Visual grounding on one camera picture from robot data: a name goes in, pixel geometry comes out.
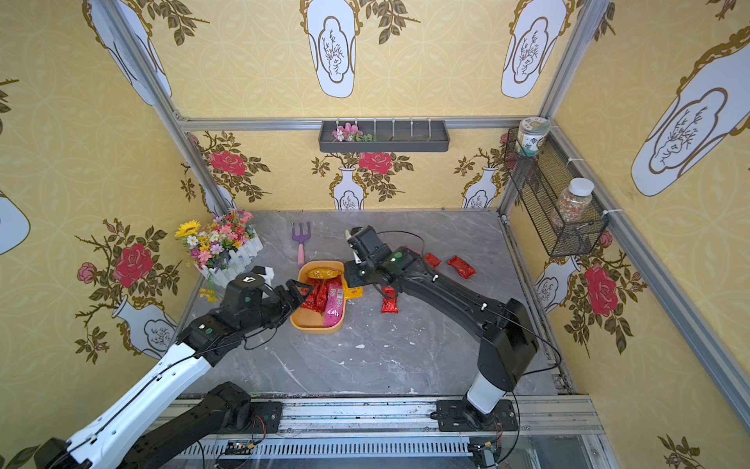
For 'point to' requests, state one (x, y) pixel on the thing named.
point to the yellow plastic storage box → (309, 319)
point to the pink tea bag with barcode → (334, 305)
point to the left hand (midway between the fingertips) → (296, 292)
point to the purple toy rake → (301, 253)
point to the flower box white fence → (222, 248)
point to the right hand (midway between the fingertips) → (357, 266)
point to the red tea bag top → (463, 268)
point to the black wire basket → (541, 180)
